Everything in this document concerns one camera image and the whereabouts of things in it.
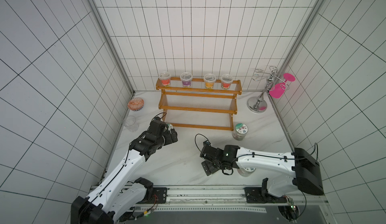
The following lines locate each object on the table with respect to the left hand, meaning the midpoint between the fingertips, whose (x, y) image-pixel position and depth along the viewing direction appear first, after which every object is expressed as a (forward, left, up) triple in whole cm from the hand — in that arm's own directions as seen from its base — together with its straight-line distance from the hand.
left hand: (168, 139), depth 80 cm
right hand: (-12, -21, -7) cm, 26 cm away
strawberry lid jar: (-15, -41, -5) cm, 44 cm away
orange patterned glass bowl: (+34, +30, -11) cm, 46 cm away
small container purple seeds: (+26, -10, +22) cm, 35 cm away
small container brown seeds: (+25, -22, +21) cm, 39 cm away
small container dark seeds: (+24, -31, +22) cm, 45 cm away
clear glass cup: (+17, +30, -10) cm, 35 cm away
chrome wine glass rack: (+34, -61, -11) cm, 71 cm away
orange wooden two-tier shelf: (+30, -18, +2) cm, 35 cm away
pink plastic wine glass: (+32, -68, +6) cm, 75 cm away
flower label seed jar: (+7, -42, -4) cm, 43 cm away
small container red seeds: (+25, +2, +22) cm, 34 cm away
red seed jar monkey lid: (+10, +1, -4) cm, 11 cm away
